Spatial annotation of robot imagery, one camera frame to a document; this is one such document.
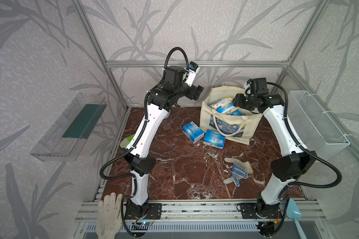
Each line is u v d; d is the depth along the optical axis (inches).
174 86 20.4
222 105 33.8
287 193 31.7
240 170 33.9
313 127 25.1
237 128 33.4
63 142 25.1
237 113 35.6
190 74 23.2
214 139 36.8
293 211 28.8
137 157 18.2
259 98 22.2
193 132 38.0
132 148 18.3
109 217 28.6
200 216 28.5
